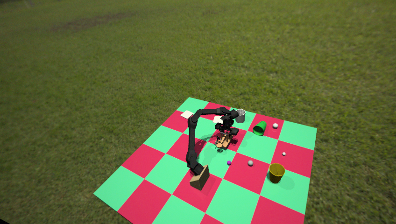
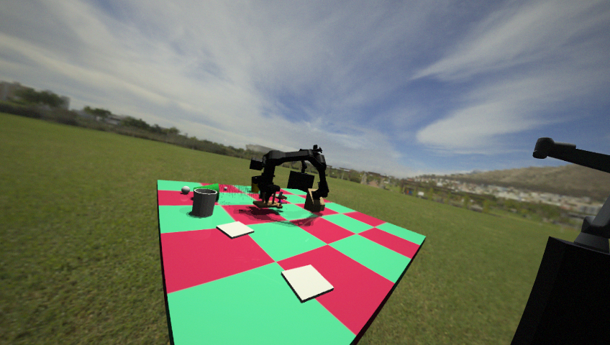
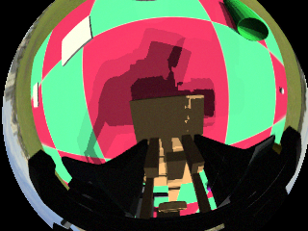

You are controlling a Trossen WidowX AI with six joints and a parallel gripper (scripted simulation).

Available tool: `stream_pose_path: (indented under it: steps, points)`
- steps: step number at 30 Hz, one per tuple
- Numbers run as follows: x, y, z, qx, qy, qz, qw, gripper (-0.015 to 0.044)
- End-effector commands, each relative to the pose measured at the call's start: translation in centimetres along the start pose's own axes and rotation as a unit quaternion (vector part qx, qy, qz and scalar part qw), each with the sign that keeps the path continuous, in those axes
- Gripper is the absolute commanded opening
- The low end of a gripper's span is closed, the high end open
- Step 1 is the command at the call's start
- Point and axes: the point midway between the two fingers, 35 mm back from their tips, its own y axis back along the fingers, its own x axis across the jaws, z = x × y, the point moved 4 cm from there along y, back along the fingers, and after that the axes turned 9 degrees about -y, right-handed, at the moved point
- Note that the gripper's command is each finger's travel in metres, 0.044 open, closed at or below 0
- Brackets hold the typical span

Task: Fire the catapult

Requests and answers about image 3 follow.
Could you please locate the green cup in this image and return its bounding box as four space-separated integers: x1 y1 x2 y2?
222 0 269 41

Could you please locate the yellow open cup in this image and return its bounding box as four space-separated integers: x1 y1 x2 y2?
273 142 282 155

